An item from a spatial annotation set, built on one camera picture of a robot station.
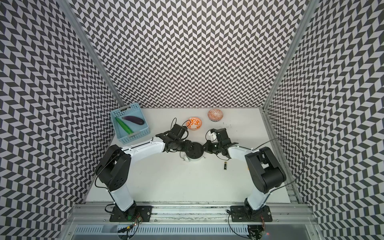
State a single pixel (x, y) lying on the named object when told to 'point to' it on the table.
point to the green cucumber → (125, 128)
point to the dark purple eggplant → (134, 120)
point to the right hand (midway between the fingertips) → (200, 150)
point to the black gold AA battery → (225, 165)
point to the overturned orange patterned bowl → (215, 115)
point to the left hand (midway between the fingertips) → (189, 148)
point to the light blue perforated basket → (129, 123)
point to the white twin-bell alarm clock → (195, 153)
